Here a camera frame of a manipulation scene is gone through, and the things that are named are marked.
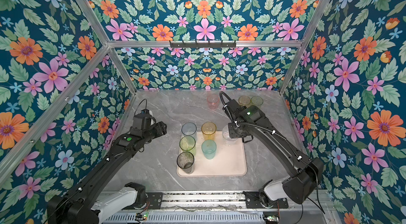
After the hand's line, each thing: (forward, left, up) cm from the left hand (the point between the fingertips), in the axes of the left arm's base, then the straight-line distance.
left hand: (164, 123), depth 80 cm
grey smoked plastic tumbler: (-17, -10, -9) cm, 22 cm away
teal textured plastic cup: (-9, -22, -15) cm, 28 cm away
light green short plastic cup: (+26, -58, -17) cm, 66 cm away
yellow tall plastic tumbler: (0, -23, -9) cm, 24 cm away
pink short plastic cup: (+25, -27, -14) cm, 39 cm away
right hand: (-8, -36, +1) cm, 37 cm away
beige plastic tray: (-14, -33, -21) cm, 42 cm away
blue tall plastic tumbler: (+1, -12, -10) cm, 15 cm away
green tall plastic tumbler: (-7, -11, -11) cm, 17 cm away
